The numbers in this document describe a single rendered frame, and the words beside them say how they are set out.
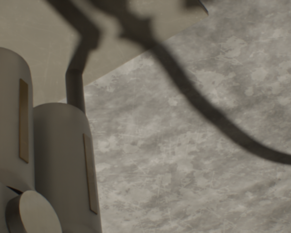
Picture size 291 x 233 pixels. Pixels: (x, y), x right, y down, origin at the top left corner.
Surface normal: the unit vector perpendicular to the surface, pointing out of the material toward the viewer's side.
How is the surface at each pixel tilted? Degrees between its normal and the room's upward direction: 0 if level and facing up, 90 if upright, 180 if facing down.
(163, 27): 0
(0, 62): 90
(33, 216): 90
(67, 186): 90
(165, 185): 0
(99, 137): 0
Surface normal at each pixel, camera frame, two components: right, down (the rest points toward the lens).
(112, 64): 0.13, 0.72
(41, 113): -0.28, -0.70
